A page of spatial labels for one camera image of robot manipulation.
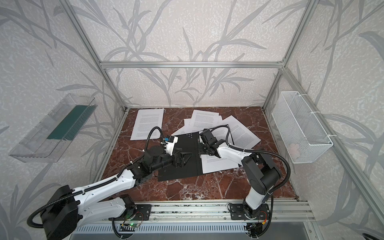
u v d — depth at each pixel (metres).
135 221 0.72
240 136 1.05
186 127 1.10
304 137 0.61
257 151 0.49
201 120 1.13
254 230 0.70
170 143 0.68
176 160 0.67
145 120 1.12
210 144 0.71
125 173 0.56
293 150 0.74
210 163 0.88
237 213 0.73
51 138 0.64
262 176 0.46
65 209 0.40
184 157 0.68
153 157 0.58
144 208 0.75
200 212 0.75
